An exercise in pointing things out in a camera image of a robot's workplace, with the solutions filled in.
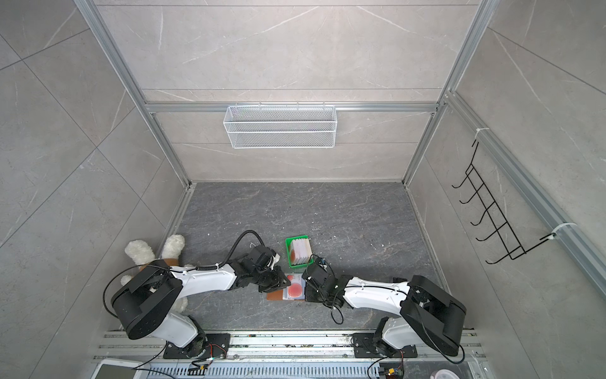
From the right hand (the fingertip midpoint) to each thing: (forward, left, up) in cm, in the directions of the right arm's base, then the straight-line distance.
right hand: (306, 291), depth 85 cm
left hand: (+3, +5, +3) cm, 7 cm away
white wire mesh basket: (+61, +10, +30) cm, 69 cm away
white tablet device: (-23, +54, +6) cm, 59 cm away
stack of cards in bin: (+14, +2, +5) cm, 15 cm away
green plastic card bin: (+17, +7, +4) cm, 19 cm away
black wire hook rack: (+4, -56, +31) cm, 64 cm away
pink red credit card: (0, +4, +2) cm, 4 cm away
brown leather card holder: (-2, +10, 0) cm, 10 cm away
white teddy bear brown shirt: (+11, +60, +11) cm, 62 cm away
